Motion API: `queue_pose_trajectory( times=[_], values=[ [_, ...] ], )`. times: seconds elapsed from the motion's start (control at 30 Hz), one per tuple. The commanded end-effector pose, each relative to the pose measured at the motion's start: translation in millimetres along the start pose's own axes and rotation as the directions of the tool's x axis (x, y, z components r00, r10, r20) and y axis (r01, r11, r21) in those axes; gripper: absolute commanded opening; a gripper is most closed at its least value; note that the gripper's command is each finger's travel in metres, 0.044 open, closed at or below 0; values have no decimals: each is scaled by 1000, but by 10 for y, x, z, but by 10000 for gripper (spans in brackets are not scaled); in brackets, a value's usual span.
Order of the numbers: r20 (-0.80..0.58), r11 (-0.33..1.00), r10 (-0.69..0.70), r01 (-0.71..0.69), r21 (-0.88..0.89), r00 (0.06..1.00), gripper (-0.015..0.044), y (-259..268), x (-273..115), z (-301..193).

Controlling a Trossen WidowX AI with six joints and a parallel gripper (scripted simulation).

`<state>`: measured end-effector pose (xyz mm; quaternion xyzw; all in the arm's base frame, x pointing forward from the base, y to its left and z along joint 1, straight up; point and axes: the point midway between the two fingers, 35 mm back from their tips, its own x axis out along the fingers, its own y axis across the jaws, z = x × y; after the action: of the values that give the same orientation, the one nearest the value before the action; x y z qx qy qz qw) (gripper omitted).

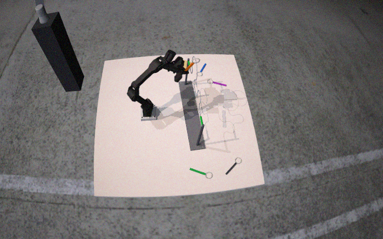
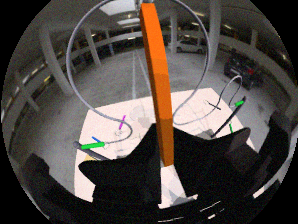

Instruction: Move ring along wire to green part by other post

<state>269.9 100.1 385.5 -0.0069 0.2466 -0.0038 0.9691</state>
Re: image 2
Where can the tan rectangular block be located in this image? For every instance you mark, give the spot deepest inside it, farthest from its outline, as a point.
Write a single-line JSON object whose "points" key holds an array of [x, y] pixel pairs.
{"points": [[87, 157]]}

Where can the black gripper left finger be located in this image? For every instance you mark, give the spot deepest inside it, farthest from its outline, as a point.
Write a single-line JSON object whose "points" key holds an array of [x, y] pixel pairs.
{"points": [[141, 167]]}

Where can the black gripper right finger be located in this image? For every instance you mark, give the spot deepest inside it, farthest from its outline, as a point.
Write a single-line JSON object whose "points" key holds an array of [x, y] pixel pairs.
{"points": [[194, 156]]}

